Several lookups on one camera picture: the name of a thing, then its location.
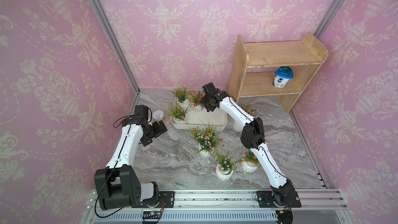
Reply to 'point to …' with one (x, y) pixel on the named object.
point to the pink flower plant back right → (253, 111)
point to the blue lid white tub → (282, 75)
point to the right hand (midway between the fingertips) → (202, 103)
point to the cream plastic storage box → (190, 112)
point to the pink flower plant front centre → (225, 166)
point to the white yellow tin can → (158, 114)
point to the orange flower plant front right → (250, 163)
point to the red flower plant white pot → (195, 98)
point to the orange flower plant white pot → (181, 94)
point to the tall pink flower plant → (207, 137)
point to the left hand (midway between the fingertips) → (161, 134)
